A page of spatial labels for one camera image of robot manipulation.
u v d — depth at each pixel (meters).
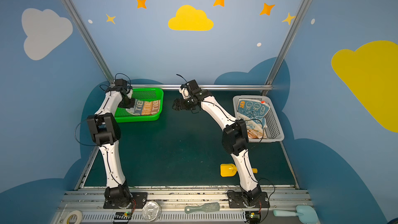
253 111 1.08
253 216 0.73
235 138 0.58
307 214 0.71
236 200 0.75
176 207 0.74
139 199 0.75
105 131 0.61
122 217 0.73
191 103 0.78
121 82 0.86
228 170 0.84
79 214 0.70
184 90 0.82
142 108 1.08
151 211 0.67
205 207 0.72
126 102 0.91
